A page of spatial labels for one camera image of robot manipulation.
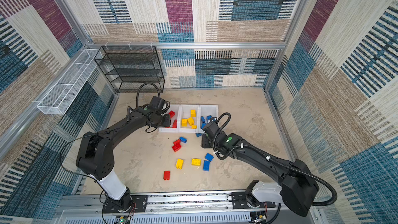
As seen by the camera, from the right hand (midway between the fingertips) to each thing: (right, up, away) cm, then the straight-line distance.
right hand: (207, 141), depth 82 cm
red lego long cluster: (-20, +7, +16) cm, 26 cm away
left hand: (-22, +10, +9) cm, 26 cm away
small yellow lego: (-8, +5, +16) cm, 19 cm away
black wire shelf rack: (-51, +44, +28) cm, 73 cm away
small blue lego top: (-14, -1, +11) cm, 18 cm away
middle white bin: (-14, +13, +23) cm, 30 cm away
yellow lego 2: (-15, -12, +1) cm, 19 cm away
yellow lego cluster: (-10, +9, +17) cm, 22 cm away
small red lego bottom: (-21, -18, 0) cm, 27 cm away
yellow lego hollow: (-8, +14, +21) cm, 26 cm away
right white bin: (0, +15, +22) cm, 27 cm away
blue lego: (-2, +10, +17) cm, 20 cm away
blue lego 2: (-2, +6, +17) cm, 18 cm away
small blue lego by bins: (-5, +1, +14) cm, 14 cm away
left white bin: (-20, +16, +21) cm, 33 cm away
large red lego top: (-23, +13, +22) cm, 34 cm away
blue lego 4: (0, -13, +1) cm, 13 cm away
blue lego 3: (+1, -10, +6) cm, 11 cm away
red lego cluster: (-17, -5, +9) cm, 20 cm away
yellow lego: (-14, +8, +16) cm, 23 cm away
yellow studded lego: (-6, -12, +3) cm, 13 cm away
